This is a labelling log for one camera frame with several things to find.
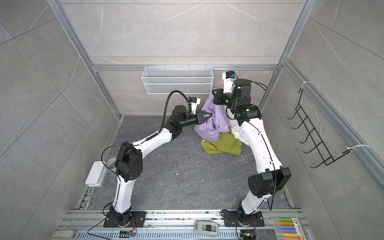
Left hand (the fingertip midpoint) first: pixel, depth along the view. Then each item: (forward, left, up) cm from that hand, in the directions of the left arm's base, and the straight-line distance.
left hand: (213, 112), depth 78 cm
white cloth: (+1, -21, -24) cm, 32 cm away
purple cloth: (-5, -2, -1) cm, 6 cm away
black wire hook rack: (-24, -43, +2) cm, 49 cm away
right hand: (+4, +1, +12) cm, 13 cm away
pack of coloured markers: (-51, -33, -29) cm, 67 cm away
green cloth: (-1, -12, -29) cm, 32 cm away
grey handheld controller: (-49, +6, -27) cm, 56 cm away
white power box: (-21, +67, -27) cm, 76 cm away
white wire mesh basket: (+34, +21, -2) cm, 40 cm away
